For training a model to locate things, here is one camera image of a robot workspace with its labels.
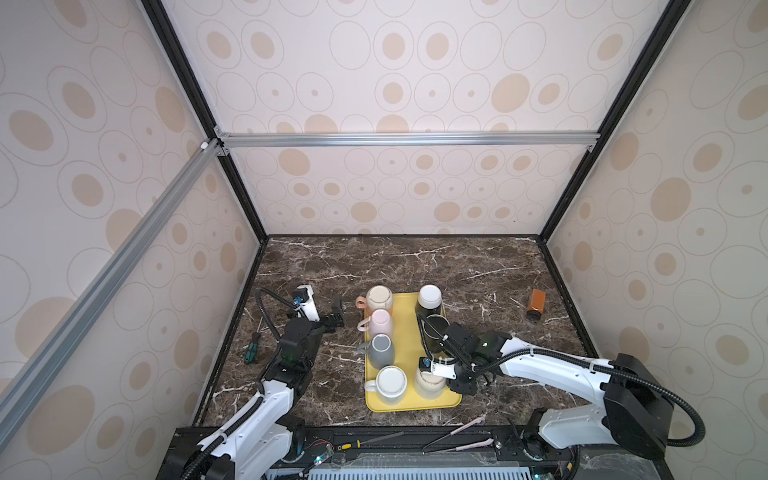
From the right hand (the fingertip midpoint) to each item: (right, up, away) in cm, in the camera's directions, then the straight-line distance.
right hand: (452, 376), depth 83 cm
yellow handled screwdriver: (-25, -13, -9) cm, 30 cm away
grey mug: (-20, +9, -4) cm, 22 cm away
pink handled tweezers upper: (+5, -10, -5) cm, 12 cm away
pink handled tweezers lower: (+7, -12, -10) cm, 17 cm away
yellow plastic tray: (-12, +6, +5) cm, 14 cm away
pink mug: (-21, +15, +2) cm, 25 cm away
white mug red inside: (-17, 0, -7) cm, 19 cm away
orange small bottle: (+30, +18, +13) cm, 38 cm away
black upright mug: (-7, +17, -12) cm, 22 cm away
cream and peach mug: (-21, +21, +9) cm, 31 cm away
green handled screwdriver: (-58, +6, +5) cm, 59 cm away
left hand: (-33, +24, -3) cm, 40 cm away
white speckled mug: (-8, +1, -8) cm, 11 cm away
